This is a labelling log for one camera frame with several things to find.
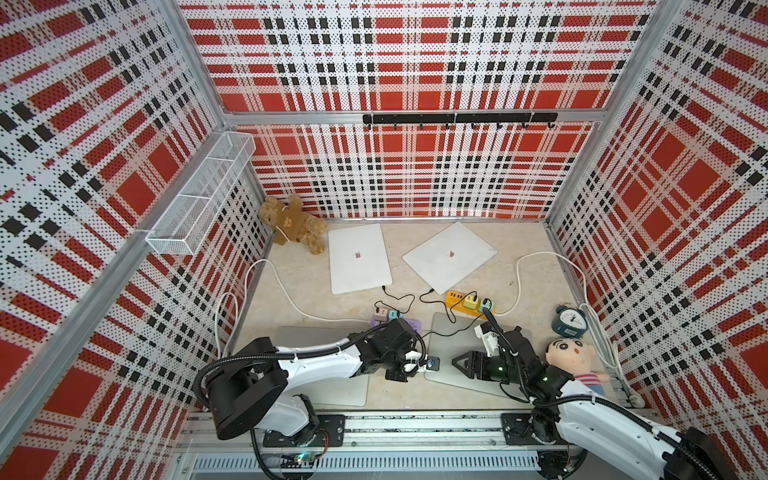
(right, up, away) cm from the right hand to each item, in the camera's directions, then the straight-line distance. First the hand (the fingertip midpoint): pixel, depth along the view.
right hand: (463, 364), depth 81 cm
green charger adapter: (+8, +16, +7) cm, 19 cm away
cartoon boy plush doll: (+29, +3, -4) cm, 30 cm away
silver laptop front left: (-31, -7, -2) cm, 32 cm away
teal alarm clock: (+34, +10, +7) cm, 36 cm away
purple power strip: (-12, +8, +12) cm, 19 cm away
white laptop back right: (+4, +29, +29) cm, 42 cm away
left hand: (-13, +1, +2) cm, 13 cm away
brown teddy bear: (-59, +42, +30) cm, 78 cm away
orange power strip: (+1, +15, +15) cm, 21 cm away
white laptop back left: (-33, +28, +27) cm, 51 cm away
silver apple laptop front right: (+22, +5, +10) cm, 24 cm away
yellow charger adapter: (+4, +15, +9) cm, 18 cm away
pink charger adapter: (-23, +12, +6) cm, 27 cm away
